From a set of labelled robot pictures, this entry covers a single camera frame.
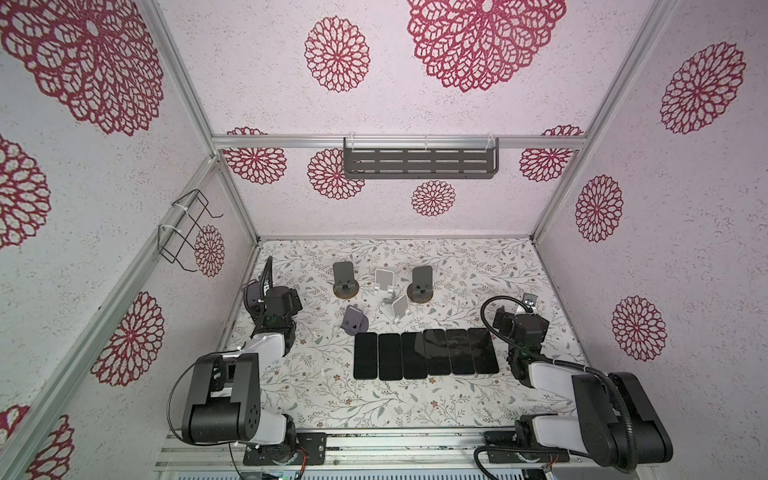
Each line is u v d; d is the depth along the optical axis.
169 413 0.41
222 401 0.44
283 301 0.71
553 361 0.60
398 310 0.93
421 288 1.00
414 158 0.95
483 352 1.02
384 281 1.05
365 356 0.90
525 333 0.69
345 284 1.00
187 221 0.80
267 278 0.77
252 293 0.74
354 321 0.91
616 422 0.42
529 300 0.77
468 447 0.75
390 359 0.89
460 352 0.90
